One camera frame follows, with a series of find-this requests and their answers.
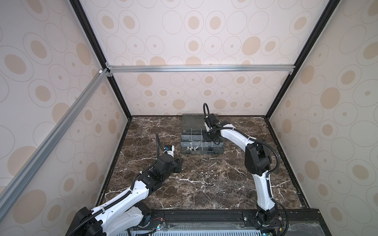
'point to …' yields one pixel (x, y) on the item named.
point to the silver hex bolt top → (213, 158)
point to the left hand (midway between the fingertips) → (184, 159)
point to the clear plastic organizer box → (192, 142)
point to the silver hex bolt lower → (213, 164)
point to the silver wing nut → (194, 148)
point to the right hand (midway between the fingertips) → (212, 136)
